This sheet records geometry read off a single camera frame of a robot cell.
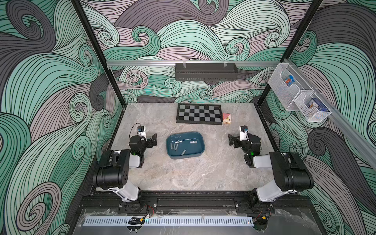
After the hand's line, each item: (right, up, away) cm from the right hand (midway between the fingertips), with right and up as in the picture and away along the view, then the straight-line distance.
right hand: (237, 133), depth 94 cm
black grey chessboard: (-22, +13, +17) cm, 31 cm away
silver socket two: (-41, -8, +1) cm, 42 cm away
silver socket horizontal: (-40, -6, +3) cm, 40 cm away
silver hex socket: (-29, -6, +3) cm, 30 cm away
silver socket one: (-42, -9, +1) cm, 43 cm away
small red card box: (-3, +10, +16) cm, 19 cm away
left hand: (-59, +1, 0) cm, 59 cm away
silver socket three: (-40, -9, +1) cm, 42 cm away
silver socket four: (-36, -13, -4) cm, 39 cm away
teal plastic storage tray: (-35, -8, +1) cm, 36 cm away
